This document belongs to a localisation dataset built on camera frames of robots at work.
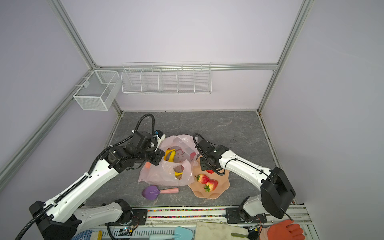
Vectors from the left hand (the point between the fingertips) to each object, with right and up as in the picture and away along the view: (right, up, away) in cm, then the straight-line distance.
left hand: (163, 156), depth 72 cm
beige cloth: (+23, -35, -2) cm, 42 cm away
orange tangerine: (-5, -2, -8) cm, 10 cm away
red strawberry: (+24, -17, +7) cm, 30 cm away
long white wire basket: (+13, +49, +34) cm, 61 cm away
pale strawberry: (+19, -15, +10) cm, 26 cm away
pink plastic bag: (+10, -1, +22) cm, 24 cm away
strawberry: (+24, -10, +9) cm, 28 cm away
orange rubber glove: (+58, -34, -3) cm, 67 cm away
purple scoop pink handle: (-8, -22, +8) cm, 24 cm away
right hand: (+22, -7, +11) cm, 26 cm away
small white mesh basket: (-48, +37, +24) cm, 65 cm away
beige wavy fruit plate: (+31, -15, +9) cm, 36 cm away
